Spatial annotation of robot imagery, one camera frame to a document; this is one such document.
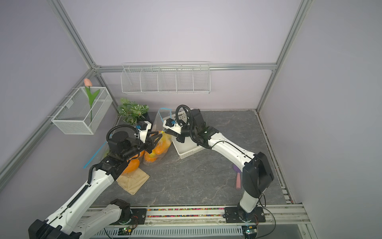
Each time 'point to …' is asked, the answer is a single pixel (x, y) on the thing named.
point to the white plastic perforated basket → (188, 147)
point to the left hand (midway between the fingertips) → (159, 134)
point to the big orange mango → (162, 147)
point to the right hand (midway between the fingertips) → (166, 128)
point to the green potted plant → (129, 111)
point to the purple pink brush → (238, 177)
